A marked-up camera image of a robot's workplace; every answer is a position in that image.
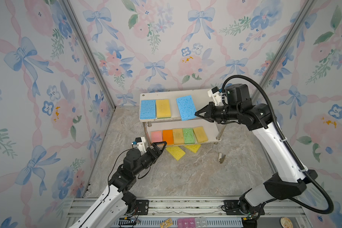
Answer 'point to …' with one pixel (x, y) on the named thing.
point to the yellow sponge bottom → (178, 135)
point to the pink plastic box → (187, 223)
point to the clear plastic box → (201, 222)
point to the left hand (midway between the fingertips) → (165, 146)
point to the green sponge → (189, 136)
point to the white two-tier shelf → (169, 118)
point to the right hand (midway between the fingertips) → (196, 112)
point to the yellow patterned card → (166, 223)
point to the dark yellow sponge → (200, 134)
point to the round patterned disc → (286, 223)
